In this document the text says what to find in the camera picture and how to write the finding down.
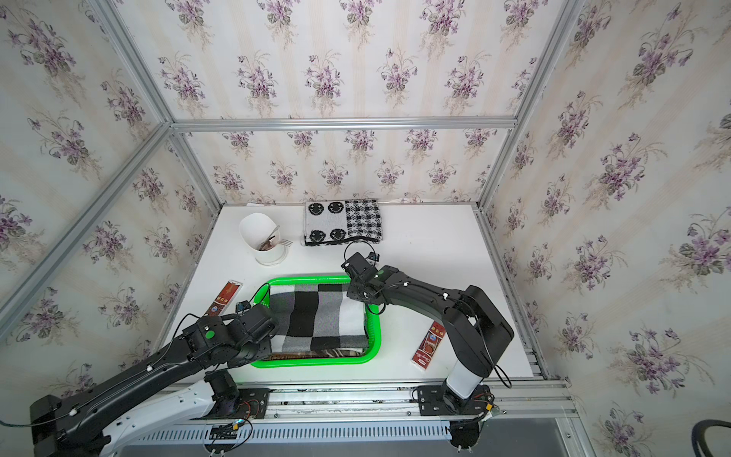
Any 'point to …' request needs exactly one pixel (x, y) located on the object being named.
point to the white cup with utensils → (261, 234)
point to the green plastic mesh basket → (374, 353)
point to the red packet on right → (429, 346)
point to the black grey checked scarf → (315, 317)
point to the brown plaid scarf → (333, 352)
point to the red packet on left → (225, 300)
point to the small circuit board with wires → (223, 431)
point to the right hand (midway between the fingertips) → (358, 292)
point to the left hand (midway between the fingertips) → (273, 353)
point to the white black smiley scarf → (332, 222)
